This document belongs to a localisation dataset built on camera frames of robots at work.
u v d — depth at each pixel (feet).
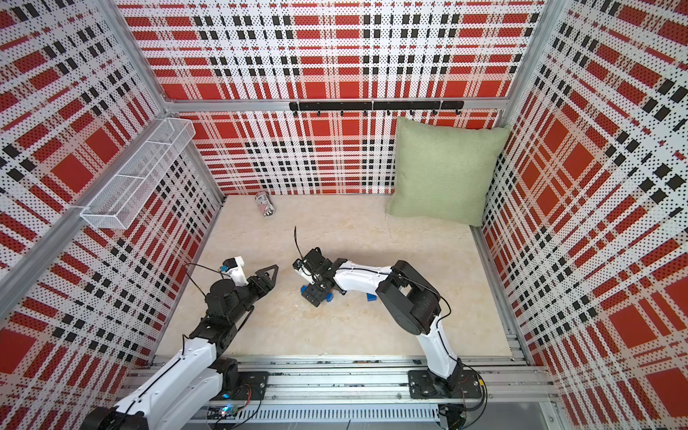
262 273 2.46
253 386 2.41
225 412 2.28
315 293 2.69
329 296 2.90
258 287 2.39
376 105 2.90
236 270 2.44
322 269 2.37
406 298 1.70
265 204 3.77
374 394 2.41
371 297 2.96
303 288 2.98
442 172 3.15
